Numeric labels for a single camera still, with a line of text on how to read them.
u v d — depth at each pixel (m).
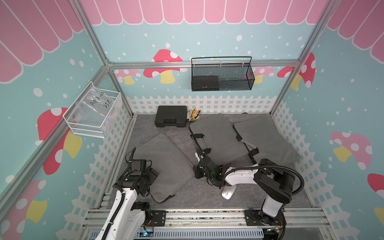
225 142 1.00
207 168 0.67
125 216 0.48
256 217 0.74
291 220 0.74
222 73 0.95
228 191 0.81
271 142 1.00
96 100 0.73
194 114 1.19
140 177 0.58
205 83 0.87
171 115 1.14
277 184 0.46
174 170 0.87
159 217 0.75
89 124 0.62
